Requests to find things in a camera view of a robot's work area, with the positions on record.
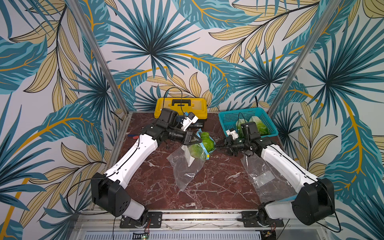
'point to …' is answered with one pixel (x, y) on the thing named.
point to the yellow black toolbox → (198, 106)
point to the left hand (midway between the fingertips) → (200, 143)
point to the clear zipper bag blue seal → (189, 159)
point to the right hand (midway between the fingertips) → (215, 147)
